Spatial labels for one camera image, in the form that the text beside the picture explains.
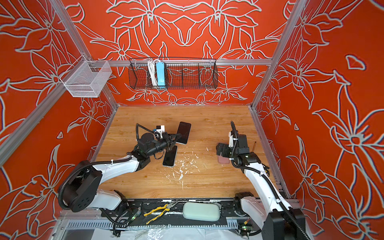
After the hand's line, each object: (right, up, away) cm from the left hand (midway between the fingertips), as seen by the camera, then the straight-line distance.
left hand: (182, 134), depth 76 cm
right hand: (+22, -8, +7) cm, 25 cm away
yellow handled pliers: (-7, -36, -4) cm, 37 cm away
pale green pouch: (+10, -37, -5) cm, 39 cm away
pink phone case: (+24, -17, +13) cm, 32 cm away
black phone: (-8, -15, +14) cm, 22 cm away
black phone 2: (+1, +3, +5) cm, 6 cm away
